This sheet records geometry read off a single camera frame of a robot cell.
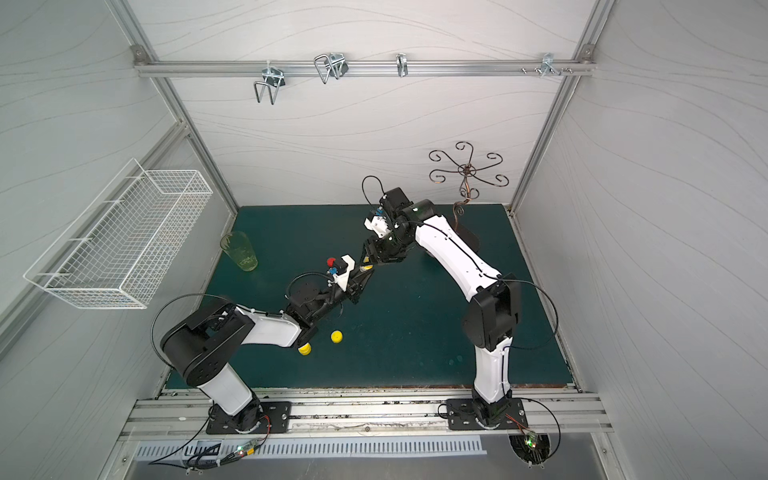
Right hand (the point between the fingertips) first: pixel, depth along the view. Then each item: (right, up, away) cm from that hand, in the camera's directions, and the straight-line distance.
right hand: (369, 261), depth 80 cm
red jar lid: (-16, -2, +24) cm, 29 cm away
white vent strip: (-14, -44, -10) cm, 47 cm away
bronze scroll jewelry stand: (+30, +21, +13) cm, 39 cm away
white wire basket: (-58, +3, -14) cm, 60 cm away
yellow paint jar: (-1, -1, -3) cm, 4 cm away
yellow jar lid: (-10, -23, +6) cm, 26 cm away
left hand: (0, -2, 0) cm, 2 cm away
